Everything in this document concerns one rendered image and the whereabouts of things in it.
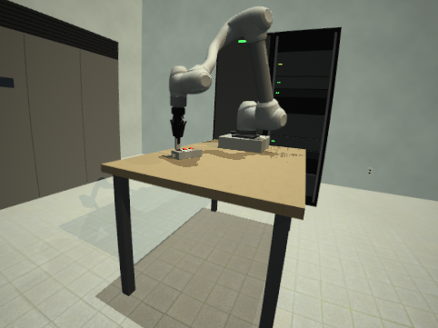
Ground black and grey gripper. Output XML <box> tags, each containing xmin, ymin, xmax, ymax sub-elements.
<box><xmin>170</xmin><ymin>107</ymin><xmax>186</xmax><ymax>150</ymax></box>

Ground white power strip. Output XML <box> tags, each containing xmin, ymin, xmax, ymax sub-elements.
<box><xmin>163</xmin><ymin>147</ymin><xmax>203</xmax><ymax>160</ymax></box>

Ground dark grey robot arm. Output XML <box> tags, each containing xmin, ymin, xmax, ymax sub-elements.
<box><xmin>169</xmin><ymin>7</ymin><xmax>287</xmax><ymax>139</ymax></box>

